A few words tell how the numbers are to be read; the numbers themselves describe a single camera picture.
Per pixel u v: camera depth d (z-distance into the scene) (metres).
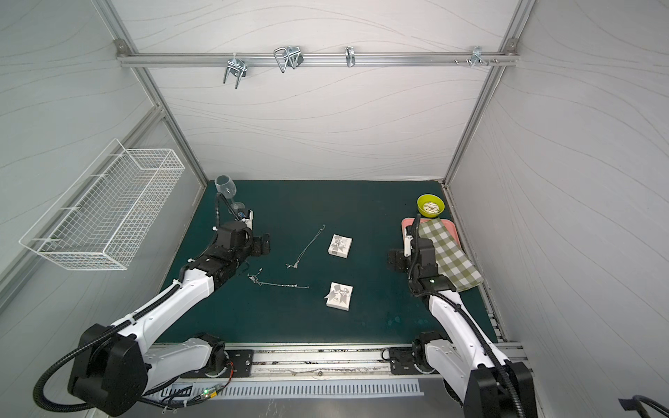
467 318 0.49
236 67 0.79
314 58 0.79
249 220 0.75
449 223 1.06
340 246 0.95
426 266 0.63
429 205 1.08
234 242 0.64
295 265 0.94
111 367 0.39
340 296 0.83
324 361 0.75
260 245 0.76
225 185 0.98
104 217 0.69
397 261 0.76
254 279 0.91
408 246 0.75
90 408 0.41
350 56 0.78
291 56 0.77
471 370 0.42
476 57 0.77
